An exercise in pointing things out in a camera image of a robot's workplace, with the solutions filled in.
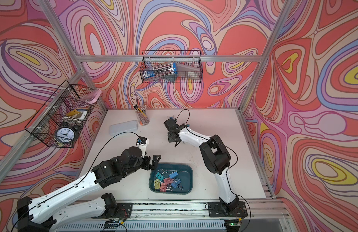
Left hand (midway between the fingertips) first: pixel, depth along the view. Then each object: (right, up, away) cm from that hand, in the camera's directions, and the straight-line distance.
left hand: (155, 155), depth 72 cm
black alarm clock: (-42, +12, -5) cm, 44 cm away
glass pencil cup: (-15, +23, +28) cm, 40 cm away
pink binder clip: (+6, -16, +8) cm, 19 cm away
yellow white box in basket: (-41, +21, +2) cm, 46 cm away
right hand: (+9, +5, +25) cm, 27 cm away
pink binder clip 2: (+3, -20, +8) cm, 21 cm away
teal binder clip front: (+1, -15, +11) cm, 18 cm away
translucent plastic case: (-29, +14, +35) cm, 47 cm away
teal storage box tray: (+16, -15, +13) cm, 25 cm away
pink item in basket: (-41, +32, +14) cm, 54 cm away
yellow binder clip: (-1, -18, +8) cm, 20 cm away
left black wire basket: (-47, +18, -1) cm, 50 cm away
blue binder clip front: (+10, -18, +8) cm, 22 cm away
